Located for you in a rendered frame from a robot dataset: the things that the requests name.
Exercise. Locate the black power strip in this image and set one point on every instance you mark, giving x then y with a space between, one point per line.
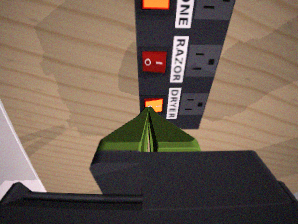
179 43

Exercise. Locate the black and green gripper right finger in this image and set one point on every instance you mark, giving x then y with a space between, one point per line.
166 137

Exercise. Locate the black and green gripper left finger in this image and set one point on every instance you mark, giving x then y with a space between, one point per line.
131 136

